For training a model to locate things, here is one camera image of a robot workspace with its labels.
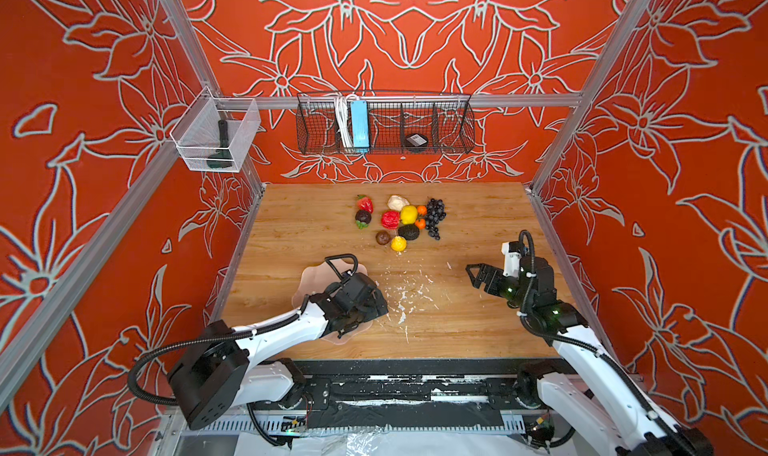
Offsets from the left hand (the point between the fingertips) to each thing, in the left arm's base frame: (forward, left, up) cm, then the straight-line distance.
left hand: (378, 308), depth 84 cm
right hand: (+8, -26, +10) cm, 29 cm away
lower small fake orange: (+32, -13, 0) cm, 35 cm away
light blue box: (+45, +8, +31) cm, 55 cm away
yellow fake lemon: (+36, -9, 0) cm, 37 cm away
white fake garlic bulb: (+40, -4, +1) cm, 41 cm away
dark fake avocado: (+27, -9, +1) cm, 29 cm away
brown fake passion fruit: (+25, 0, 0) cm, 25 cm away
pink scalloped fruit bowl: (+6, +19, +3) cm, 20 cm away
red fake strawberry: (+40, +7, 0) cm, 41 cm away
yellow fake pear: (+24, -5, -1) cm, 24 cm away
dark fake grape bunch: (+36, -18, +1) cm, 40 cm away
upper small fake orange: (+38, -14, 0) cm, 40 cm away
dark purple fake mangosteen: (+33, +8, +1) cm, 34 cm away
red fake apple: (+32, -2, +1) cm, 32 cm away
